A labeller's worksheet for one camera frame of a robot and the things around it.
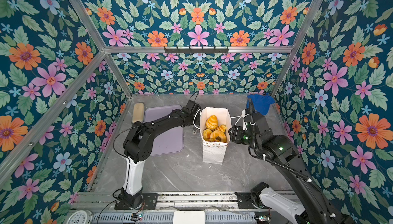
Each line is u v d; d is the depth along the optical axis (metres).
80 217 0.67
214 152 0.74
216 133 0.83
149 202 0.73
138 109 1.07
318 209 0.37
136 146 0.54
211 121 0.83
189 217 0.65
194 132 0.91
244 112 0.60
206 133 0.83
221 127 0.86
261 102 1.12
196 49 0.92
